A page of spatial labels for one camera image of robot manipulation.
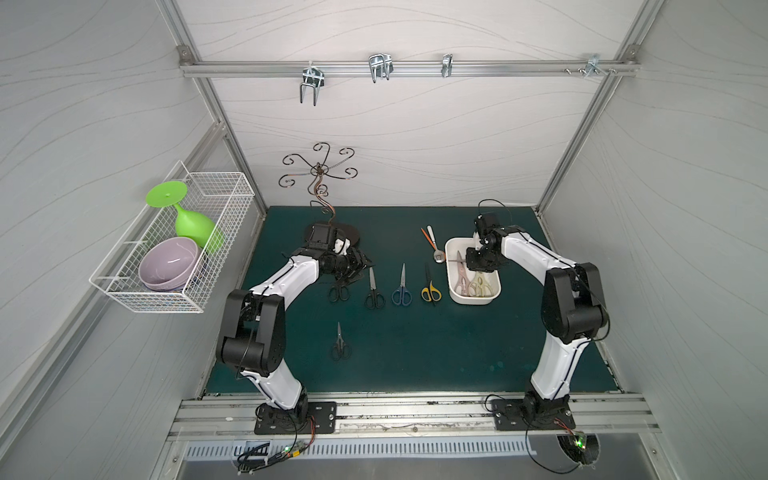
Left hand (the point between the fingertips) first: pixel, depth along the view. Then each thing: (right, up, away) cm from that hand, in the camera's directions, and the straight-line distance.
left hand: (372, 267), depth 88 cm
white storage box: (+28, +6, +15) cm, 33 cm away
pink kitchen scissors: (+29, -8, +10) cm, 32 cm away
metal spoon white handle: (+23, +3, +18) cm, 29 cm away
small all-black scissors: (-12, -9, +8) cm, 17 cm away
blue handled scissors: (+9, -10, +7) cm, 15 cm away
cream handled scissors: (+34, -8, +8) cm, 35 cm away
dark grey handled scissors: (-9, -23, -4) cm, 25 cm away
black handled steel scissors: (0, -11, +7) cm, 13 cm away
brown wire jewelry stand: (-16, +29, 0) cm, 33 cm away
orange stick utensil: (+20, +8, +23) cm, 31 cm away
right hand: (+34, +1, +8) cm, 35 cm away
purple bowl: (-41, +4, -27) cm, 49 cm away
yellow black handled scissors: (+18, -9, +7) cm, 22 cm away
